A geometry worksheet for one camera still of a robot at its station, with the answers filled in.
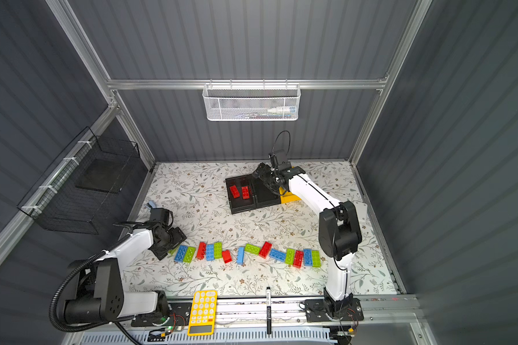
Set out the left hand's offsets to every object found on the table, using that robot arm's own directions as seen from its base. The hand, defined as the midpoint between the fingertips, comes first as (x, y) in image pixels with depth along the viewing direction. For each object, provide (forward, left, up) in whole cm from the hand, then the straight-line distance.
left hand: (177, 243), depth 89 cm
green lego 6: (-3, +1, 0) cm, 3 cm away
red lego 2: (-3, -37, -1) cm, 37 cm away
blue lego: (-4, -2, 0) cm, 5 cm away
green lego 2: (-3, -17, 0) cm, 18 cm away
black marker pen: (-24, -38, -2) cm, 45 cm away
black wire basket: (+6, +27, +27) cm, 39 cm away
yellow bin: (+21, -48, +5) cm, 53 cm away
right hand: (+23, -35, +17) cm, 45 cm away
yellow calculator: (-27, -15, 0) cm, 31 cm away
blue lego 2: (-4, -14, 0) cm, 15 cm away
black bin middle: (+21, -37, +5) cm, 42 cm away
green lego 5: (-7, -57, 0) cm, 57 cm away
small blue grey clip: (+20, +17, 0) cm, 26 cm away
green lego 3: (-2, -32, -1) cm, 32 cm away
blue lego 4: (-6, -54, 0) cm, 54 cm away
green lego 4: (-5, -47, -1) cm, 47 cm away
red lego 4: (+26, -27, +1) cm, 38 cm away
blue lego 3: (-5, -42, -1) cm, 42 cm away
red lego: (-3, -11, 0) cm, 11 cm away
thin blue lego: (-6, -27, -1) cm, 27 cm away
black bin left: (+26, -25, +1) cm, 36 cm away
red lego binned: (+26, -22, +1) cm, 34 cm away
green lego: (-4, -6, -1) cm, 7 cm away
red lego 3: (-7, -50, 0) cm, 51 cm away
